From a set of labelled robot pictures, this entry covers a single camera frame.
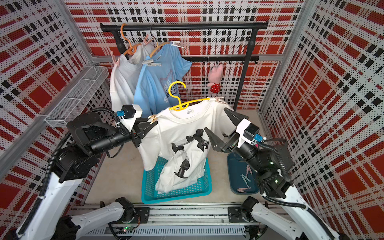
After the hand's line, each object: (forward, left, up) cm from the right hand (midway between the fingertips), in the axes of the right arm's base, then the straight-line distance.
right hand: (219, 120), depth 47 cm
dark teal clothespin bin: (-2, -18, -50) cm, 53 cm away
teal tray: (-5, +7, -51) cm, 52 cm away
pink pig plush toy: (+52, -3, -17) cm, 55 cm away
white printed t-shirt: (+5, +19, -25) cm, 32 cm away
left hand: (+4, +22, -4) cm, 23 cm away
